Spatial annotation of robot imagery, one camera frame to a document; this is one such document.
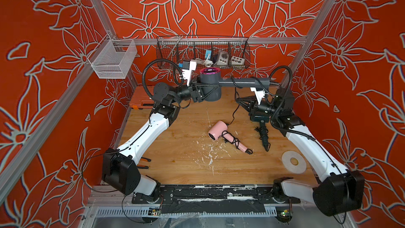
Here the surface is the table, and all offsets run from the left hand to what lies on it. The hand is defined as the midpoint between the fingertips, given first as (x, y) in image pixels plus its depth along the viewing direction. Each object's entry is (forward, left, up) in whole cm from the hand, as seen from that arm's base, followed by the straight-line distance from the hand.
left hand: (216, 84), depth 54 cm
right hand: (+6, -10, -15) cm, 19 cm away
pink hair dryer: (+6, -5, -41) cm, 42 cm away
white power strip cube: (+41, -14, -18) cm, 47 cm away
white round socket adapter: (+39, -5, -15) cm, 42 cm away
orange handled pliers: (-16, +36, -47) cm, 61 cm away
